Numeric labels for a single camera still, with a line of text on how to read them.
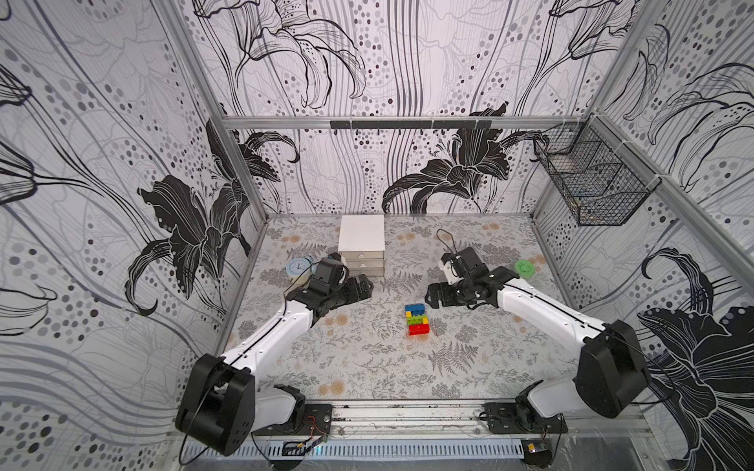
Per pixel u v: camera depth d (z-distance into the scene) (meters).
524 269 0.98
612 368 0.41
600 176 0.88
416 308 0.91
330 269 0.64
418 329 0.88
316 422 0.73
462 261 0.66
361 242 0.93
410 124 0.91
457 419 0.74
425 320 0.89
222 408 0.40
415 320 0.89
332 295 0.67
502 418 0.71
